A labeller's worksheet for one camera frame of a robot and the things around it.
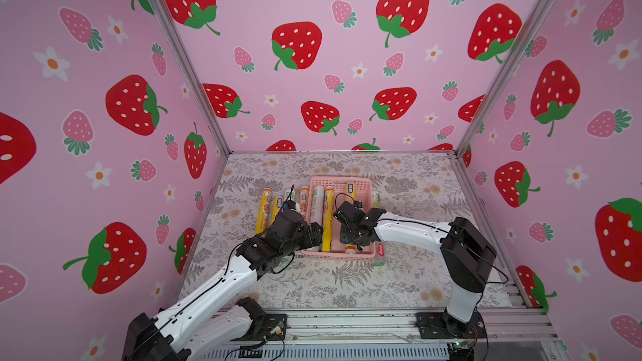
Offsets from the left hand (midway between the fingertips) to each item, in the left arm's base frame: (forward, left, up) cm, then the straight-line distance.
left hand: (316, 230), depth 78 cm
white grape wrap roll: (-1, -22, -11) cm, 24 cm away
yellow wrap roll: (+20, -12, -8) cm, 25 cm away
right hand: (+6, -12, -11) cm, 17 cm away
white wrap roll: (+15, +1, -11) cm, 18 cm away
